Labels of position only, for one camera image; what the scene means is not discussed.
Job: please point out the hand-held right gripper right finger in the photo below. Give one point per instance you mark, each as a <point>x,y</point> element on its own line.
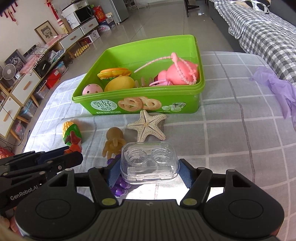
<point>186,173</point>

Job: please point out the dark grey sofa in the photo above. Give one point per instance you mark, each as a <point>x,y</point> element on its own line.
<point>222,27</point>

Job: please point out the plaid sofa cover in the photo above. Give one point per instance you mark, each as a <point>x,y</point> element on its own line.
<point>259,30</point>

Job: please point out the silver refrigerator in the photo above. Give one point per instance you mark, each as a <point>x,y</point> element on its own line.
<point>120,11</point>

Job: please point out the beige starfish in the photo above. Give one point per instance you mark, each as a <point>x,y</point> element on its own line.
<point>146,126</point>

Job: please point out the black microwave oven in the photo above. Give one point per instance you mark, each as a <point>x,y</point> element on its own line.
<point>83,15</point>

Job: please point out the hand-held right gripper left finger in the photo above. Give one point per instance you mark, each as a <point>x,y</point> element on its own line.
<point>114,173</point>

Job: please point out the purple toy grapes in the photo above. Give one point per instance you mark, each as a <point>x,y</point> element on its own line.
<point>120,188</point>

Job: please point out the toy corn cob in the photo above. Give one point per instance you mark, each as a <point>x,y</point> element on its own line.
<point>69,128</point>

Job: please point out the white cardboard box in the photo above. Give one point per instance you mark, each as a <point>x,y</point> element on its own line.
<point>69,22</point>

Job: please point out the red tassel decoration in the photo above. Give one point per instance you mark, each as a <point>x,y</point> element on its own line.
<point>9,12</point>

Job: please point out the red gift box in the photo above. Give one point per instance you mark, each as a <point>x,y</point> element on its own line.
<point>99,14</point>

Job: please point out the grey checkered tablecloth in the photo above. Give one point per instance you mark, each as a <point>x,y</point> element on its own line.
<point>231,139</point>

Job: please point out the white microwave oven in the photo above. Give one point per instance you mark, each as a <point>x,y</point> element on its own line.
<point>74,8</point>

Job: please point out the pink perforated ball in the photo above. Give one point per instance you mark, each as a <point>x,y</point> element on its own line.
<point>92,90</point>

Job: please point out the black and white garment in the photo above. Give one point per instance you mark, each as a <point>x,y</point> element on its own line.
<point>256,5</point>

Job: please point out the white wooden media cabinet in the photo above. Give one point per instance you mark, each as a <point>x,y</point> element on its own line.
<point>25,83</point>

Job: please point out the white desk fan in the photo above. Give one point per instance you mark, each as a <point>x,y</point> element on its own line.
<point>8,70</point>

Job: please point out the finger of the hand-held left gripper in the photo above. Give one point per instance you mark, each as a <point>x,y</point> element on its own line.
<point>60,163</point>
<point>32,157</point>

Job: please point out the dark framed picture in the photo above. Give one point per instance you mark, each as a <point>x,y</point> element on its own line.
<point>16,59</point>

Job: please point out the orange toy carrot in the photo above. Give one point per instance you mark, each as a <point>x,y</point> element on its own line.
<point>75,146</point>

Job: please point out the clear plastic lens case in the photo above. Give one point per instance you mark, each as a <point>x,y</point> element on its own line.
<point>150,160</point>

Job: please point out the pink lace cloth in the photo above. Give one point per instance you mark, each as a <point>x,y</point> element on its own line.
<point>54,40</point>

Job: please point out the purple rubber glove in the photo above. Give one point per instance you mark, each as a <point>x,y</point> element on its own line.
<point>277,88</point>

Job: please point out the yellow plastic toy bowl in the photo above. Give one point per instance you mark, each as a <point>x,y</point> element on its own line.
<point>120,84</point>

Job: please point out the green plastic cookie box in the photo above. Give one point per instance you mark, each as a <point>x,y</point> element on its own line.
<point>185,102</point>

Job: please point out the amber rubber octopus toy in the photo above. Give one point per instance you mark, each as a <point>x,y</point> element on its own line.
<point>113,143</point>

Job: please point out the dark dining chair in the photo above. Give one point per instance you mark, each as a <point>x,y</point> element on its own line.
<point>187,9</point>

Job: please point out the row of yellow toys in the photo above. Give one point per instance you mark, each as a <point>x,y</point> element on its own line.
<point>81,50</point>

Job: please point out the white printed carton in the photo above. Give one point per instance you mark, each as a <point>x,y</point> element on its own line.
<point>90,37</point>

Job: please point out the blue and white carton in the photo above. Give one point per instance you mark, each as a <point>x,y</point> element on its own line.
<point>106,26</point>

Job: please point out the red hanging decoration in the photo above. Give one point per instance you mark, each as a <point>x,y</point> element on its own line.
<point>51,8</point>

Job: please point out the framed cartoon picture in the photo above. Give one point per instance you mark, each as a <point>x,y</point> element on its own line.
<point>47,31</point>

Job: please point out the red storage box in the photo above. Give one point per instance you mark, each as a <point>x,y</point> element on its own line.
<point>54,76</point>

